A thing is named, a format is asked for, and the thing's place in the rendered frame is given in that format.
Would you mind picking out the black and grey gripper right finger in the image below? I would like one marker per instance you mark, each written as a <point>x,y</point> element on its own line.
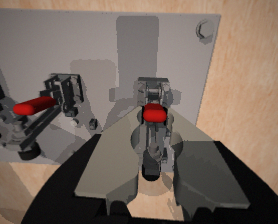
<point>209,175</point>

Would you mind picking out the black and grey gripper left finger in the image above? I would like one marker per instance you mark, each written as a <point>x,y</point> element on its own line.
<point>103,170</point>

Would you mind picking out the toggle clamp with red handle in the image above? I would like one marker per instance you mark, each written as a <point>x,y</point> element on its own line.
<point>67,88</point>
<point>2,95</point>

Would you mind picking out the grey metal fixture plate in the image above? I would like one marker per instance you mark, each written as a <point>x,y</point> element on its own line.
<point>110,50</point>

